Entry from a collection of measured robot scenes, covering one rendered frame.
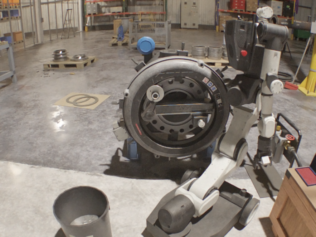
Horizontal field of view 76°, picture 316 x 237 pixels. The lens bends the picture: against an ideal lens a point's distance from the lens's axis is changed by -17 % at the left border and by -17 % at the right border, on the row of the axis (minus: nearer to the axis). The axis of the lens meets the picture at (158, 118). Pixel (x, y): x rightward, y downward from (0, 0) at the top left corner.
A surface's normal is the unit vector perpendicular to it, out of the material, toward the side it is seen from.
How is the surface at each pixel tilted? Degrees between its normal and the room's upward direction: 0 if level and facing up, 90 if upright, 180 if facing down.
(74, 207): 87
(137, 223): 0
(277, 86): 86
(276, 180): 0
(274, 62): 86
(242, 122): 56
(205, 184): 14
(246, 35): 86
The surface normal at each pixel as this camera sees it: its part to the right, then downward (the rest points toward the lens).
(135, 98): 0.03, 0.44
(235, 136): -0.49, -0.47
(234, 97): -0.73, 0.21
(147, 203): 0.00, -0.90
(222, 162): -0.34, -0.66
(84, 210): 0.38, 0.35
